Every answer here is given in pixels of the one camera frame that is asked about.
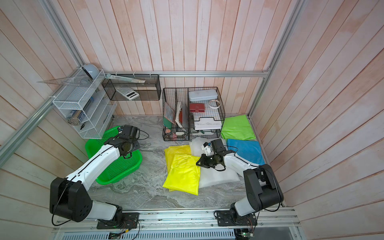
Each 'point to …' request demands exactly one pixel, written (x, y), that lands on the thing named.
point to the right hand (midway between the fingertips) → (197, 162)
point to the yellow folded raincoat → (170, 152)
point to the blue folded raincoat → (249, 151)
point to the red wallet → (197, 107)
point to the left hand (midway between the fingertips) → (133, 146)
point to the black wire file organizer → (176, 114)
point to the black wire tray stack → (206, 113)
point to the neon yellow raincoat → (184, 174)
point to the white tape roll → (214, 103)
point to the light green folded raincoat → (237, 127)
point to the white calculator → (128, 93)
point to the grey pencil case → (203, 94)
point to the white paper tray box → (207, 123)
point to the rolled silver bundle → (75, 120)
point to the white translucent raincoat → (209, 177)
